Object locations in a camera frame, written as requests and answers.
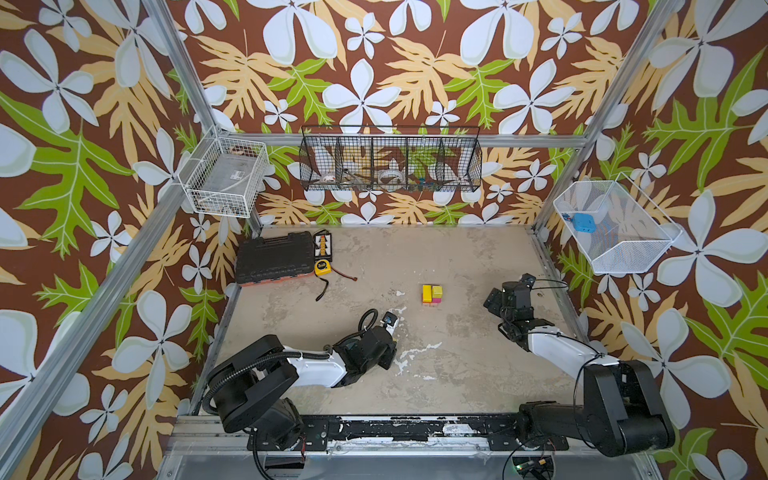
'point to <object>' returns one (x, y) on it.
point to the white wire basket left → (223, 176)
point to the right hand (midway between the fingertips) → (499, 296)
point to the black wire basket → (392, 158)
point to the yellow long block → (427, 293)
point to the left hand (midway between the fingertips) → (391, 337)
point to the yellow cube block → (437, 291)
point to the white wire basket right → (619, 230)
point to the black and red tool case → (274, 257)
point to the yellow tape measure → (322, 267)
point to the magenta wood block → (437, 300)
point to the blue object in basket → (584, 222)
